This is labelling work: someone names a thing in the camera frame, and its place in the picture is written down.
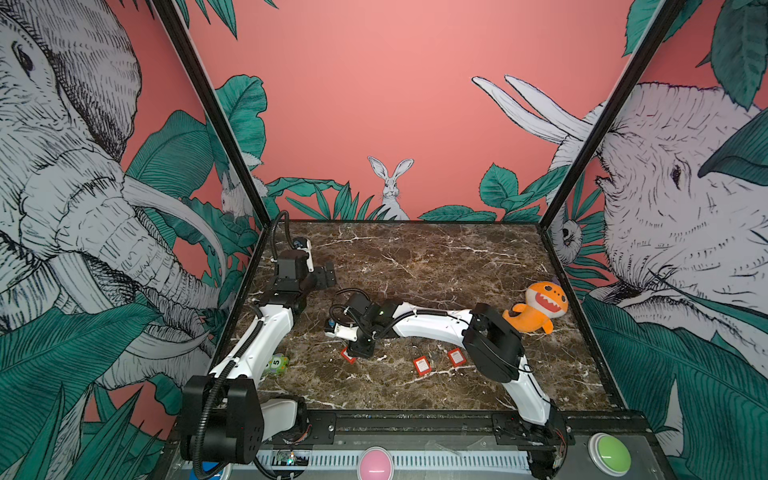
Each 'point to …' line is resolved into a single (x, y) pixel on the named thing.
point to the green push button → (609, 454)
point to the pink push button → (376, 463)
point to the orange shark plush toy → (545, 301)
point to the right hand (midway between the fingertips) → (348, 344)
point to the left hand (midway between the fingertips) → (317, 262)
